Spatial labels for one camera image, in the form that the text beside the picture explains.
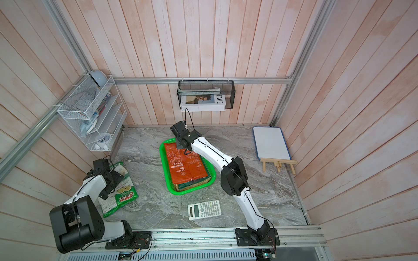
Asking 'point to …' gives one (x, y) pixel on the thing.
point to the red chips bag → (184, 167)
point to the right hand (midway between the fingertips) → (182, 141)
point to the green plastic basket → (192, 188)
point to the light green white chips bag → (124, 191)
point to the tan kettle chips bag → (176, 188)
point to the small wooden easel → (278, 163)
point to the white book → (212, 103)
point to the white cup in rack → (103, 139)
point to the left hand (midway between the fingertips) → (115, 185)
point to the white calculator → (204, 210)
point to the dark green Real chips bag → (181, 185)
